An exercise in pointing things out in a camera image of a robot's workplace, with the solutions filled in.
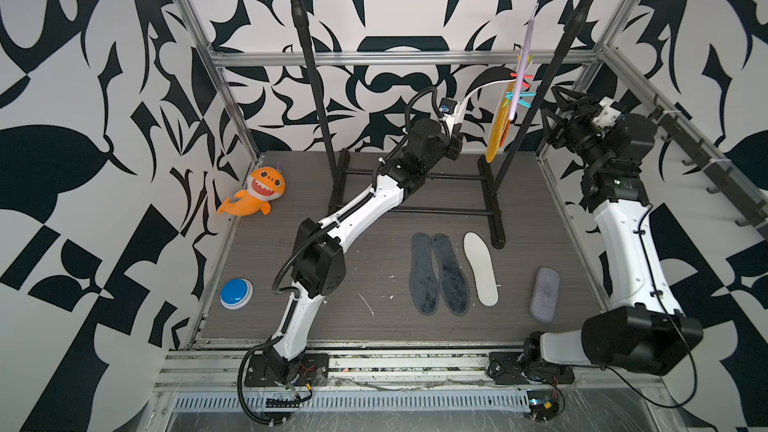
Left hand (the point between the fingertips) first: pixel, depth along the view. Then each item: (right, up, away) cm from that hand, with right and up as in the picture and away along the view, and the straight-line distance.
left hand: (454, 117), depth 78 cm
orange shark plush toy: (-58, -17, +24) cm, 65 cm away
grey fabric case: (+26, -48, +5) cm, 55 cm away
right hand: (+16, +2, -14) cm, 21 cm away
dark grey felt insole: (-7, -46, +10) cm, 47 cm away
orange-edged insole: (+11, -41, +14) cm, 45 cm away
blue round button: (-58, -47, +5) cm, 75 cm away
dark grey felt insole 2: (+2, -46, +11) cm, 47 cm away
